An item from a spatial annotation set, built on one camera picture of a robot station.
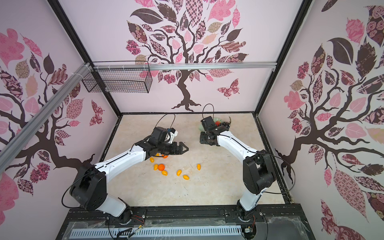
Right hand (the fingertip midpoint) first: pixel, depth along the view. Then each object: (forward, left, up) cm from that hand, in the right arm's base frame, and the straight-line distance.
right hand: (204, 137), depth 90 cm
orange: (-8, +25, -10) cm, 28 cm away
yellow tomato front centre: (-18, +16, -11) cm, 26 cm away
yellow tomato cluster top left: (-20, +23, +15) cm, 34 cm away
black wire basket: (+55, +69, +5) cm, 89 cm away
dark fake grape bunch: (+14, -16, -3) cm, 21 cm away
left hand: (-10, +13, +1) cm, 17 cm away
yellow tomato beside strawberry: (-14, +4, -11) cm, 18 cm away
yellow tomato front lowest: (-21, +11, -11) cm, 26 cm away
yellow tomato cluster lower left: (-14, +31, -11) cm, 35 cm away
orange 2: (-14, +27, -11) cm, 33 cm away
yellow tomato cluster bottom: (-18, +25, -11) cm, 32 cm away
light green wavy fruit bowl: (+14, +1, -8) cm, 16 cm away
